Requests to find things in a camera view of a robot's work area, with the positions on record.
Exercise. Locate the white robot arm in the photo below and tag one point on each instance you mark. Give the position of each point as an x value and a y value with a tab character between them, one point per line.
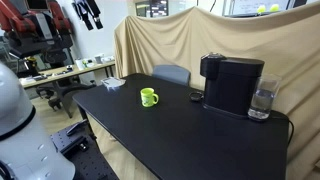
20	140

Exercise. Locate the white cup on workbench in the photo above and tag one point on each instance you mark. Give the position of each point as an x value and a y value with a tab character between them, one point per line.
80	64

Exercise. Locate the grey chair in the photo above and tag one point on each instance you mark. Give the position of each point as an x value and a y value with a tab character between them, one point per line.
171	74

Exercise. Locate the beige backdrop cloth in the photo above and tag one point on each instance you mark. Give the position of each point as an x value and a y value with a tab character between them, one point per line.
173	40

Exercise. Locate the black coffee machine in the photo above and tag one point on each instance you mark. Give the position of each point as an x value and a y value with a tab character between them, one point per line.
230	90

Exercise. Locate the black stapler-shaped clamp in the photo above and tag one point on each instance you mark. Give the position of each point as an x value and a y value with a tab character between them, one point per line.
76	127

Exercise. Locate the black office chair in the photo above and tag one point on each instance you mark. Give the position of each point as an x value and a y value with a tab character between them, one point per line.
66	93

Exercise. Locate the clear water tank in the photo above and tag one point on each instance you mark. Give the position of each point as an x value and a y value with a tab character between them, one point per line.
263	100

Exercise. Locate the wooden workbench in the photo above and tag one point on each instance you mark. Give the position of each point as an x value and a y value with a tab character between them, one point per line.
56	76

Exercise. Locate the whiteboard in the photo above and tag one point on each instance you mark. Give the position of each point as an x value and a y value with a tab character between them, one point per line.
250	6

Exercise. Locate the yellow tennis ball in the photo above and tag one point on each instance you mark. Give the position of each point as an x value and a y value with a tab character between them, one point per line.
261	8
274	7

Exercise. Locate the red and black robot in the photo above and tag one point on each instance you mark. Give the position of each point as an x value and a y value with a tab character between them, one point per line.
20	23

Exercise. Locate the dark wall screen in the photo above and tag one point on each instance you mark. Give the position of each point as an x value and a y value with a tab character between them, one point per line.
156	8

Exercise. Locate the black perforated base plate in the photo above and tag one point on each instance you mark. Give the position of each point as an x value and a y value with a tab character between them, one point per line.
90	163

